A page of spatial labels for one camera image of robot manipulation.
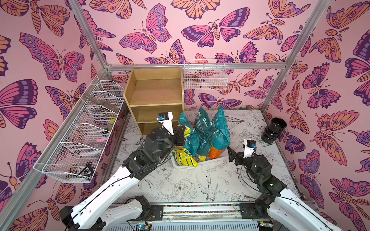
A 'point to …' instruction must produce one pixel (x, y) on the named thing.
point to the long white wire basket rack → (74, 157)
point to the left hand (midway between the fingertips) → (188, 126)
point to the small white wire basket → (205, 74)
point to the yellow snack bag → (184, 158)
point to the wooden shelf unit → (149, 92)
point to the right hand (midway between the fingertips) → (235, 146)
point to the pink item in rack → (101, 139)
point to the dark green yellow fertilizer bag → (204, 126)
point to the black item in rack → (88, 165)
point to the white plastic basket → (224, 157)
